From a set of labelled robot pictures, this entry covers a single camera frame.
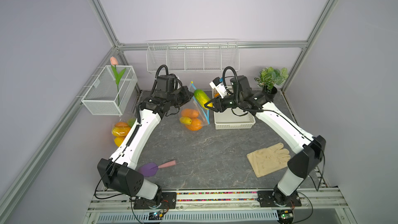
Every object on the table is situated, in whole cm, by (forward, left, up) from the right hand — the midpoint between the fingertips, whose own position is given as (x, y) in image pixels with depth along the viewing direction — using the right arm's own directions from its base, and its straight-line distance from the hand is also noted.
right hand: (206, 103), depth 74 cm
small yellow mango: (+3, +13, -20) cm, 24 cm away
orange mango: (+1, +6, -21) cm, 22 cm away
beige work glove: (-18, -32, -30) cm, 47 cm away
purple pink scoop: (-21, +32, -31) cm, 49 cm away
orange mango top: (+9, +10, -20) cm, 24 cm away
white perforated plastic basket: (+4, -13, -20) cm, 24 cm away
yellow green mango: (0, +2, +3) cm, 4 cm away
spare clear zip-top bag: (+1, +7, -1) cm, 7 cm away
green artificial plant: (+23, -38, -4) cm, 44 cm away
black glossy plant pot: (+22, -41, -15) cm, 49 cm away
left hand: (+3, +6, +3) cm, 7 cm away
